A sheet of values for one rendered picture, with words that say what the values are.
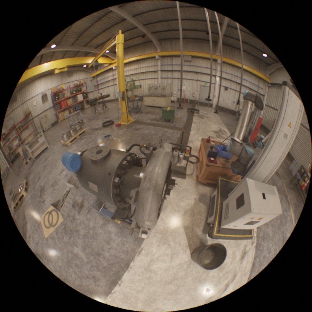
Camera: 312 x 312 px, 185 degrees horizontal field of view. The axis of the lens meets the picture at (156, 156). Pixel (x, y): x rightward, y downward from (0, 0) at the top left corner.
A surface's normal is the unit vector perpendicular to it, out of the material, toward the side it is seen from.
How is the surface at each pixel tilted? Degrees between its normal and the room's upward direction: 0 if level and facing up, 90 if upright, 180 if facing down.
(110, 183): 42
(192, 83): 90
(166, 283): 0
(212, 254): 0
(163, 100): 90
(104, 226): 0
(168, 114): 90
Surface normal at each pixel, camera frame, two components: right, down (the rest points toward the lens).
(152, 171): -0.07, -0.58
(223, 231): -0.01, -0.76
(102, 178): -0.18, -0.21
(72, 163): 0.96, 0.18
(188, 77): -0.39, 0.60
